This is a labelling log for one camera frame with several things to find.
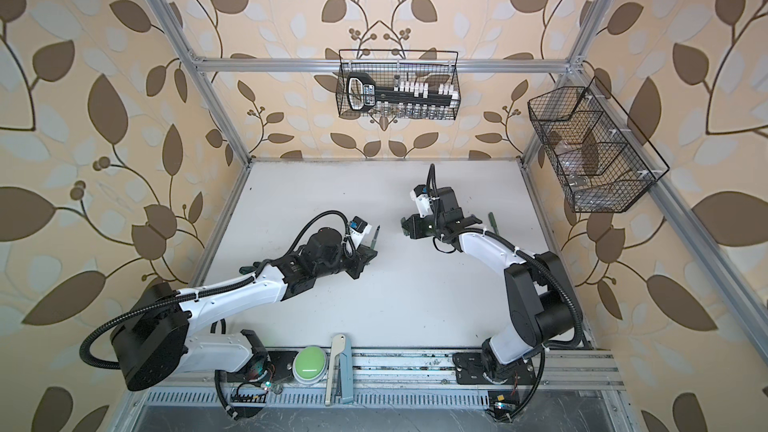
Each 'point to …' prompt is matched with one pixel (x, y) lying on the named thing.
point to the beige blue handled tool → (342, 352)
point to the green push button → (309, 364)
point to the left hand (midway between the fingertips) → (377, 249)
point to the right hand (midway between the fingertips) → (405, 226)
